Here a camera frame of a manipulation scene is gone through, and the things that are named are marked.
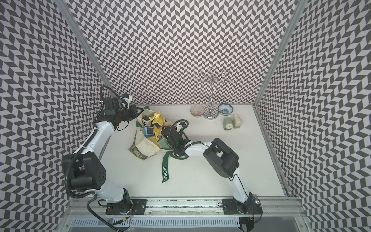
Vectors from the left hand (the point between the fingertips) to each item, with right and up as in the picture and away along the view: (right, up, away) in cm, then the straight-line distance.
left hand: (143, 109), depth 85 cm
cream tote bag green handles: (+2, -21, -6) cm, 22 cm away
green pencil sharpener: (+54, -9, +13) cm, 56 cm away
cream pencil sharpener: (+60, -8, +14) cm, 62 cm away
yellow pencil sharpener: (+8, -7, +2) cm, 11 cm away
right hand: (+11, -13, +7) cm, 18 cm away
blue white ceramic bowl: (+55, +2, +27) cm, 61 cm away
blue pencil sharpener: (+3, -13, +1) cm, 14 cm away
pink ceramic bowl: (+33, 0, +27) cm, 42 cm away
